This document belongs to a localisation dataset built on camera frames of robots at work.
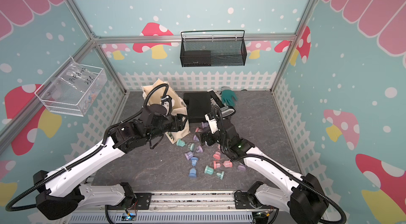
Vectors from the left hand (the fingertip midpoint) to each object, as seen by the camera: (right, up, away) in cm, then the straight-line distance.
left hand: (182, 120), depth 69 cm
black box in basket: (+5, +34, +24) cm, 42 cm away
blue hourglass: (+4, -28, +13) cm, 31 cm away
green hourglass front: (+12, -27, +12) cm, 32 cm away
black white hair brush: (+17, +10, +44) cm, 48 cm away
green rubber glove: (+26, +13, +46) cm, 54 cm away
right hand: (+9, -6, +9) cm, 14 cm away
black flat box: (+5, +8, +46) cm, 47 cm away
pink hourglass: (+16, -25, +14) cm, 32 cm away
